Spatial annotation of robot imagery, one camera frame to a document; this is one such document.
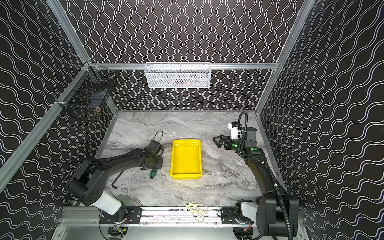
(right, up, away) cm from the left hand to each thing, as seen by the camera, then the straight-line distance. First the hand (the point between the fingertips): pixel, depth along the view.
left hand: (164, 165), depth 91 cm
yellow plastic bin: (+14, +2, +3) cm, 14 cm away
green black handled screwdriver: (-5, -3, -5) cm, 8 cm away
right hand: (+33, +17, -8) cm, 38 cm away
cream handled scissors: (+20, -19, -14) cm, 31 cm away
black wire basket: (-49, +45, +8) cm, 67 cm away
